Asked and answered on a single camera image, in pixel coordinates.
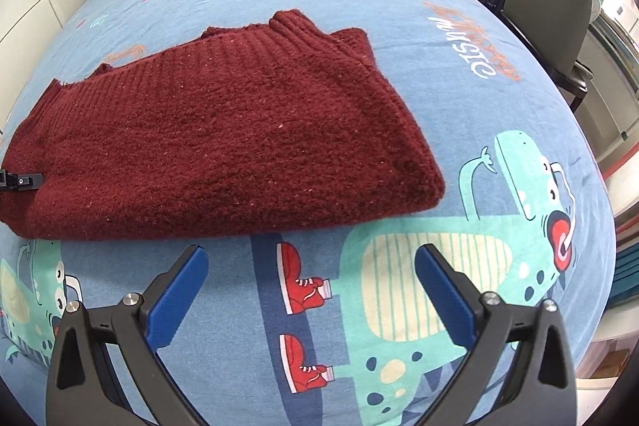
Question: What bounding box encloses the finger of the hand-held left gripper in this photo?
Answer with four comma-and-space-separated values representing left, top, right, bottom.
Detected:
0, 169, 45, 191

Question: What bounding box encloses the teal striped cushion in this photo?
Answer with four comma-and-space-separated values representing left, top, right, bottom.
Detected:
611, 251, 639, 307

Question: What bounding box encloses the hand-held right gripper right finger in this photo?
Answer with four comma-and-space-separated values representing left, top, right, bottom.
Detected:
414, 244, 578, 426

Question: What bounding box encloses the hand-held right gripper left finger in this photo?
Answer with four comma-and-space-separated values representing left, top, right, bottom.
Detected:
46, 245, 209, 426

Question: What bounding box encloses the orange frame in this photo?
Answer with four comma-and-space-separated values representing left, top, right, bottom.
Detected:
596, 151, 639, 178

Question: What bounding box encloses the dark red knit sweater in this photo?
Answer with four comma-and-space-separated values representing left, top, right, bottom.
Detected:
0, 8, 446, 241

